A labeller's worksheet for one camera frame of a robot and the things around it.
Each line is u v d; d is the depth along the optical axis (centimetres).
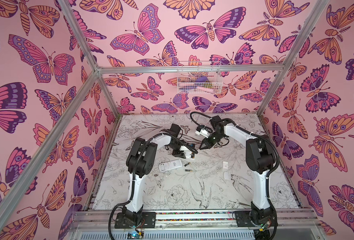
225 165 92
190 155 96
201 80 94
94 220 76
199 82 93
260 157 56
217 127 76
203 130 90
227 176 88
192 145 85
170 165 92
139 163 55
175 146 87
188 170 90
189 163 94
